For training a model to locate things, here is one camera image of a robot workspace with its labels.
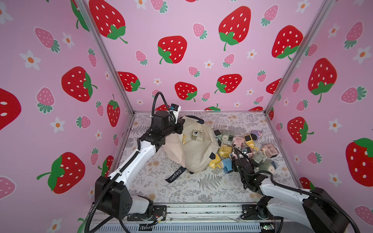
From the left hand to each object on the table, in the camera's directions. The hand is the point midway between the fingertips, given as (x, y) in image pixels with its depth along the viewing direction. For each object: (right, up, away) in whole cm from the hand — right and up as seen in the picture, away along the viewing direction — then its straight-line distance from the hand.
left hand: (185, 119), depth 79 cm
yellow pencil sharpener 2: (+43, -15, +17) cm, 49 cm away
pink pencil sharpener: (+36, -14, +18) cm, 42 cm away
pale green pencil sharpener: (+46, -23, +11) cm, 53 cm away
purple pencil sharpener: (+49, -10, +20) cm, 53 cm away
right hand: (+33, -24, +9) cm, 41 cm away
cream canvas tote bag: (+3, -19, +19) cm, 27 cm away
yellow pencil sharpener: (+26, -20, +14) cm, 35 cm away
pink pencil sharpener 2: (+55, -20, +14) cm, 60 cm away
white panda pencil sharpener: (+8, -10, +22) cm, 25 cm away
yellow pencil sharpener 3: (+18, -25, +9) cm, 33 cm away
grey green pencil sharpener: (+29, -11, +21) cm, 37 cm away
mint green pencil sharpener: (+22, -9, +19) cm, 31 cm away
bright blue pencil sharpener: (+25, -27, +7) cm, 38 cm away
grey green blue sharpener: (+50, -27, +7) cm, 57 cm away
